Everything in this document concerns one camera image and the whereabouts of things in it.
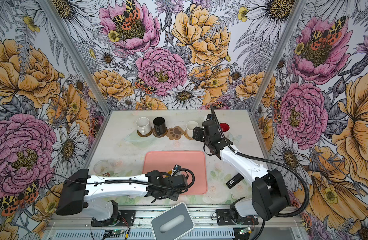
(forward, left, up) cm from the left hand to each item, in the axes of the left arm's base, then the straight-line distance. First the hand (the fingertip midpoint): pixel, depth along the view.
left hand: (172, 193), depth 75 cm
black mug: (+43, +10, +1) cm, 44 cm away
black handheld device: (+7, -34, -3) cm, 35 cm away
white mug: (+42, +21, +3) cm, 47 cm away
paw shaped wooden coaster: (+42, 0, -7) cm, 43 cm away
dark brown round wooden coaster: (+41, +14, -6) cm, 44 cm away
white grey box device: (-12, -1, -6) cm, 14 cm away
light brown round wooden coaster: (+39, +20, -4) cm, 44 cm away
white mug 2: (+41, -10, +2) cm, 43 cm away
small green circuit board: (-14, +27, -8) cm, 31 cm away
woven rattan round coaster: (+39, -8, -6) cm, 40 cm away
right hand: (+28, -14, +11) cm, 33 cm away
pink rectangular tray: (+21, -13, -7) cm, 26 cm away
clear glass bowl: (+17, +42, -6) cm, 46 cm away
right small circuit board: (-15, -36, -7) cm, 39 cm away
